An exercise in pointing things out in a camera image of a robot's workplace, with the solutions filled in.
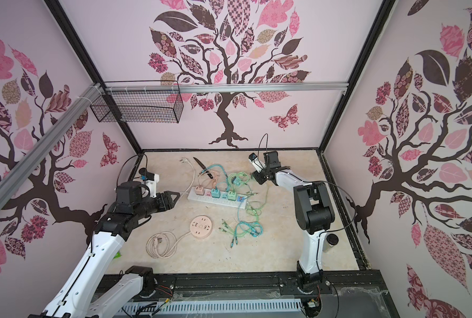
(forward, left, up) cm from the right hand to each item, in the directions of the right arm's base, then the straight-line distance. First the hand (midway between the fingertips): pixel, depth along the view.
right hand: (259, 169), depth 101 cm
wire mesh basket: (+22, +49, +27) cm, 60 cm away
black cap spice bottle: (-2, +60, +1) cm, 60 cm away
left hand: (-24, +36, +12) cm, 45 cm away
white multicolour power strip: (-16, +10, -5) cm, 20 cm away
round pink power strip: (-28, +28, -6) cm, 40 cm away
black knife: (+4, +28, -8) cm, 30 cm away
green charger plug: (-15, +14, -1) cm, 21 cm away
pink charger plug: (-12, +30, -2) cm, 32 cm away
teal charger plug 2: (-3, +12, -6) cm, 14 cm away
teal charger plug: (-14, +22, -1) cm, 26 cm away
